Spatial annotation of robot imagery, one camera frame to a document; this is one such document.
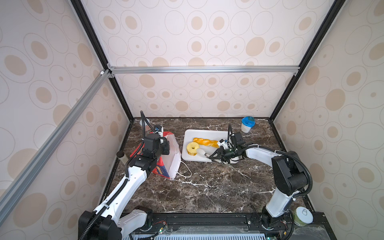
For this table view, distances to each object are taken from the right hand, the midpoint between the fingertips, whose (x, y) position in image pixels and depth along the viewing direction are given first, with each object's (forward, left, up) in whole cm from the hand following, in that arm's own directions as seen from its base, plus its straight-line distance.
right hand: (211, 158), depth 87 cm
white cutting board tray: (+25, +15, -10) cm, 31 cm away
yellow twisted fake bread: (+16, -2, -7) cm, 17 cm away
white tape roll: (-30, -42, -5) cm, 51 cm away
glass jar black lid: (+2, +53, +3) cm, 53 cm away
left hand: (+5, +24, +14) cm, 28 cm away
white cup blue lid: (+27, -27, +1) cm, 38 cm away
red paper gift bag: (-2, +25, -3) cm, 25 cm away
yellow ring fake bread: (+10, +12, -4) cm, 16 cm away
